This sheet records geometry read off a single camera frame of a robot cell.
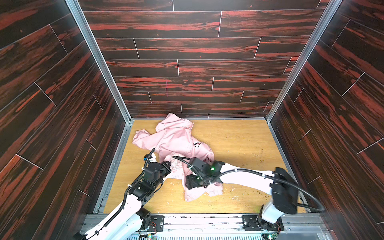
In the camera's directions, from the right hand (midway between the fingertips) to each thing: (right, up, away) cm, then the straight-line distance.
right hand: (191, 181), depth 80 cm
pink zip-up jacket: (-12, +22, +21) cm, 33 cm away
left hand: (-11, +10, +1) cm, 15 cm away
